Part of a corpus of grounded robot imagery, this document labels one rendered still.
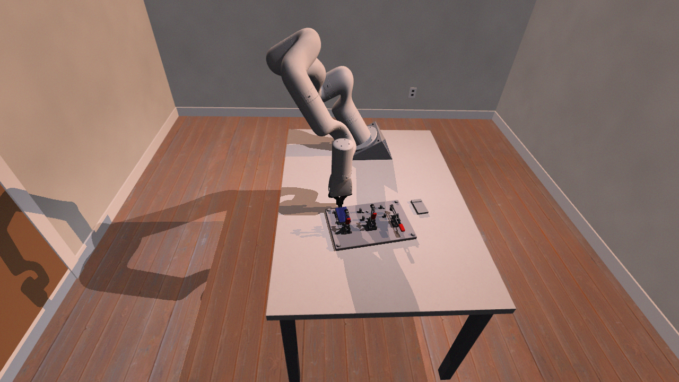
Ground blue plate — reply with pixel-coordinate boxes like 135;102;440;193
335;207;347;224

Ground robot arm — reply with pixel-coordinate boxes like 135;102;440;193
266;28;377;180

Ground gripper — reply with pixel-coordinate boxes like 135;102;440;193
328;174;352;207

